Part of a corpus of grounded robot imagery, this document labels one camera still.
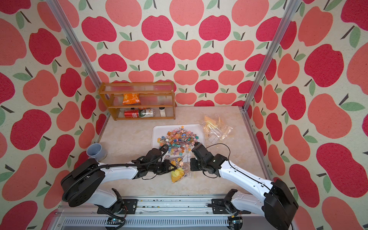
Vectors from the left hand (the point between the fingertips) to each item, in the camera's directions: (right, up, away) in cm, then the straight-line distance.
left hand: (176, 172), depth 82 cm
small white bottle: (-12, +38, +25) cm, 47 cm away
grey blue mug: (-51, +11, +7) cm, 53 cm away
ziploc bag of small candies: (+24, +27, +15) cm, 39 cm away
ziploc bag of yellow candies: (+4, +1, 0) cm, 4 cm away
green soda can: (-24, +36, +26) cm, 50 cm away
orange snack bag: (-34, +46, +20) cm, 60 cm away
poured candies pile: (+1, +16, +14) cm, 21 cm away
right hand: (+9, +4, -1) cm, 10 cm away
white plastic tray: (-14, +22, +23) cm, 35 cm away
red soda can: (-35, +36, +26) cm, 56 cm away
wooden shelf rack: (-20, +50, +29) cm, 62 cm away
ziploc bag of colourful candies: (+27, +19, +16) cm, 37 cm away
